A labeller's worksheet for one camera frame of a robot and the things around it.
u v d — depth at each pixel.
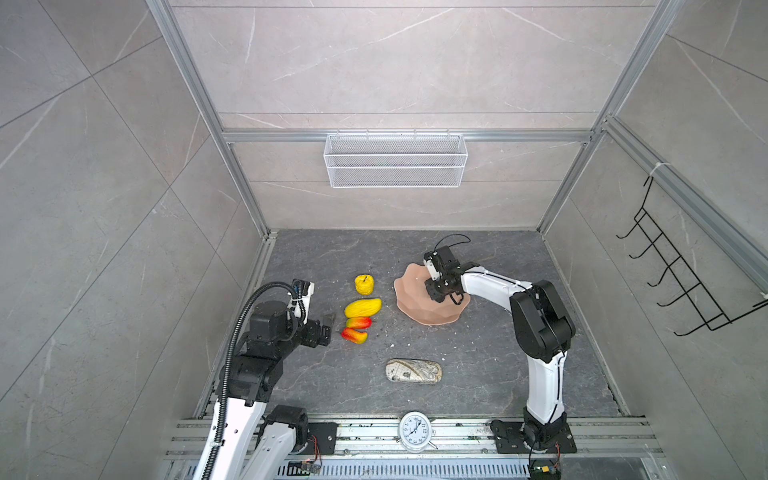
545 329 0.52
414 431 0.71
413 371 0.81
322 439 0.73
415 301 0.98
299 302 0.58
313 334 0.62
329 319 0.63
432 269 0.84
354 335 0.90
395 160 1.01
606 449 0.73
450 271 0.77
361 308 0.93
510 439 0.73
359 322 0.92
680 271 0.67
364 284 0.98
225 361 0.45
